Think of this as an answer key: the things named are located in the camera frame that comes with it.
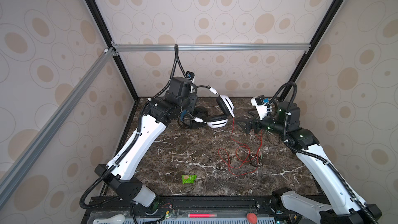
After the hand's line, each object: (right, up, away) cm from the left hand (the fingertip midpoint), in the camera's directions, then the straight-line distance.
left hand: (194, 93), depth 67 cm
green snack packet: (-4, -43, +12) cm, 45 cm away
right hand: (+22, -10, +2) cm, 24 cm away
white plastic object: (-37, -57, +2) cm, 68 cm away
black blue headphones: (0, -11, 0) cm, 11 cm away
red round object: (+25, -55, +1) cm, 61 cm away
